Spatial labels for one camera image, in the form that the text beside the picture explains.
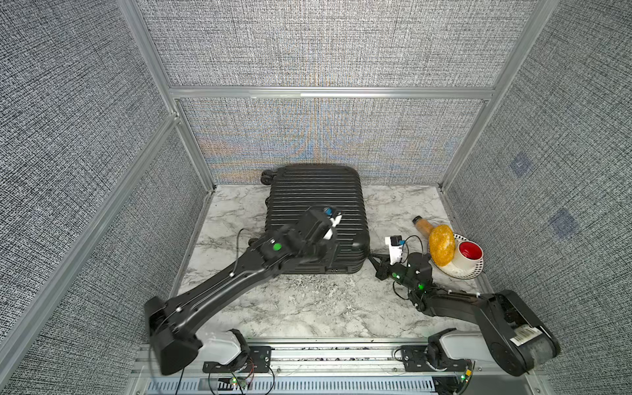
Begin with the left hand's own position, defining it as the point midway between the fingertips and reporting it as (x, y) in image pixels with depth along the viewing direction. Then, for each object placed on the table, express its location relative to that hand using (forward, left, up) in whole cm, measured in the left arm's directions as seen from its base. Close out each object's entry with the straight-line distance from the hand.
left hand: (341, 246), depth 69 cm
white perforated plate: (+2, -44, -24) cm, 50 cm away
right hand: (+7, -12, -15) cm, 20 cm away
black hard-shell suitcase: (+27, +15, -5) cm, 31 cm away
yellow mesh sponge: (+10, -39, -18) cm, 44 cm away
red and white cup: (+7, -50, -22) cm, 56 cm away
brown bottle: (+21, -38, -22) cm, 49 cm away
